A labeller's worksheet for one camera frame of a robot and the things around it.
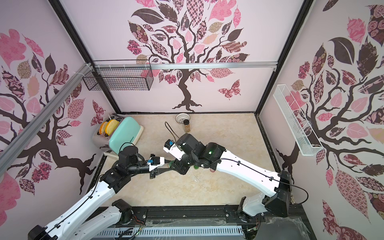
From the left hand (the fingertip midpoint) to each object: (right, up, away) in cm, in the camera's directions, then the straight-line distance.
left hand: (170, 166), depth 69 cm
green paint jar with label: (+1, +2, -4) cm, 4 cm away
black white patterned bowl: (0, +26, +44) cm, 51 cm away
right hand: (+3, +1, -2) cm, 4 cm away
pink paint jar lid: (+23, -8, +20) cm, 31 cm away
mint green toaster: (-31, +16, +23) cm, 41 cm away
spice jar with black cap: (+6, +19, +34) cm, 40 cm away
